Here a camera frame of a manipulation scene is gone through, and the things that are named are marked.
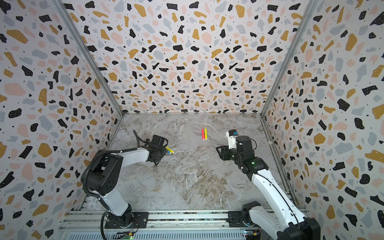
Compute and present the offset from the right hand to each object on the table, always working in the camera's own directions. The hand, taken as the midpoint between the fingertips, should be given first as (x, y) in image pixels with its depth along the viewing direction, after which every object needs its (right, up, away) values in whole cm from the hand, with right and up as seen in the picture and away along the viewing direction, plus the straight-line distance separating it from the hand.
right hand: (218, 145), depth 78 cm
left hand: (-32, -5, +19) cm, 37 cm away
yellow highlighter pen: (-5, +4, +32) cm, 32 cm away
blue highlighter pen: (-29, -7, +20) cm, 36 cm away
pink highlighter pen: (-7, +4, +32) cm, 33 cm away
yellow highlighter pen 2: (-30, -5, +21) cm, 37 cm away
